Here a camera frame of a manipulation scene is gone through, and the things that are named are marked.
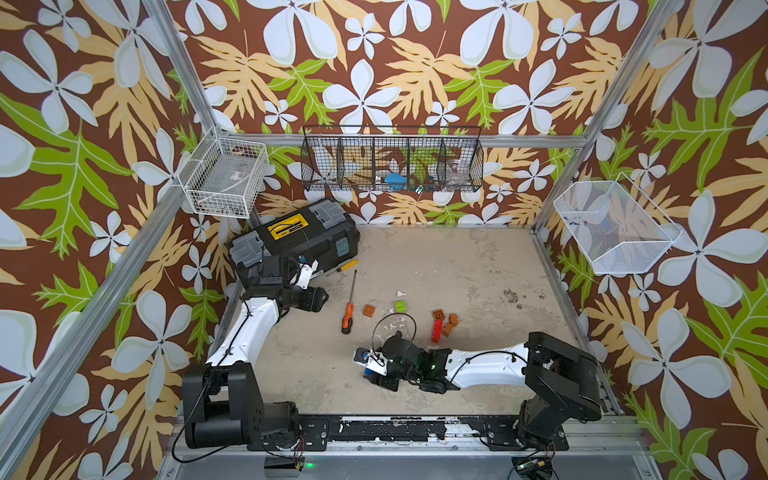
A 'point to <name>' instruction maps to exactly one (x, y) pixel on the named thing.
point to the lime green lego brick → (401, 307)
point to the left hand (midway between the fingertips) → (315, 289)
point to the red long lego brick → (437, 330)
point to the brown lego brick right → (453, 319)
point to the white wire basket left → (224, 175)
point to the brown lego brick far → (439, 314)
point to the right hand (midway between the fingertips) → (365, 364)
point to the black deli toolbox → (321, 232)
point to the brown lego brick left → (369, 310)
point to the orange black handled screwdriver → (350, 309)
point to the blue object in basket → (396, 181)
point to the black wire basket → (392, 158)
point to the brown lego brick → (447, 329)
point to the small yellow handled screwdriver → (345, 266)
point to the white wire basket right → (623, 235)
